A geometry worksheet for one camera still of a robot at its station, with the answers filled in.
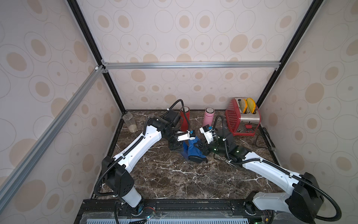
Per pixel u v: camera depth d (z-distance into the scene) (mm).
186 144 787
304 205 393
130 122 977
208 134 687
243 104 969
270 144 1029
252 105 946
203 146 660
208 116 897
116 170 419
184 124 1022
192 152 730
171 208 746
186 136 672
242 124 944
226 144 586
